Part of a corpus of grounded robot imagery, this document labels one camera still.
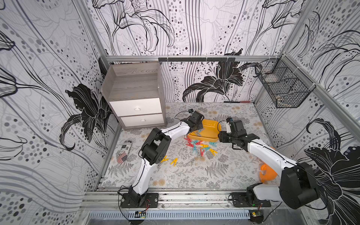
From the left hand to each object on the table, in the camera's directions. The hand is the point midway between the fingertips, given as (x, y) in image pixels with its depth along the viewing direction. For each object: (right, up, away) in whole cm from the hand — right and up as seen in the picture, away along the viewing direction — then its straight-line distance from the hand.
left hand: (199, 126), depth 99 cm
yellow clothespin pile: (+8, -16, -9) cm, 20 cm away
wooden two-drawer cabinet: (-40, +22, -16) cm, 49 cm away
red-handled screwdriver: (+37, +20, +23) cm, 48 cm away
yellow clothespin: (-23, -20, -11) cm, 33 cm away
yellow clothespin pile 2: (+3, -13, -7) cm, 15 cm away
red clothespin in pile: (-7, -12, -5) cm, 15 cm away
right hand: (+15, -4, -10) cm, 19 cm away
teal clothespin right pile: (+9, -12, -5) cm, 16 cm away
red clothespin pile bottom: (+1, -17, -9) cm, 19 cm away
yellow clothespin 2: (-17, -21, -13) cm, 30 cm away
